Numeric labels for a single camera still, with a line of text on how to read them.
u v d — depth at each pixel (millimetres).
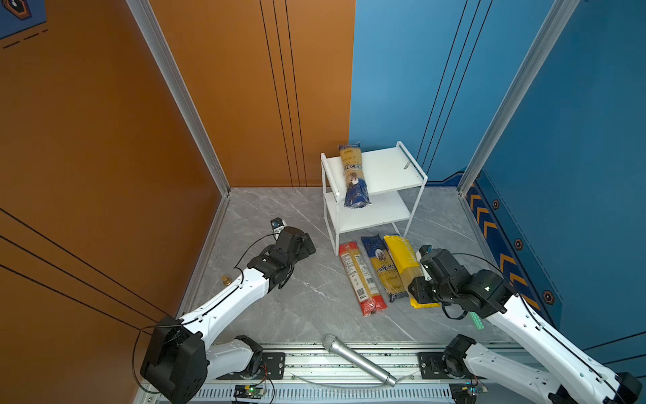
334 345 743
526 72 815
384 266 916
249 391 708
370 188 753
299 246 654
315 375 726
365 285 868
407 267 740
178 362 395
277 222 740
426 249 656
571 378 387
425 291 629
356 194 686
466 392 707
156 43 745
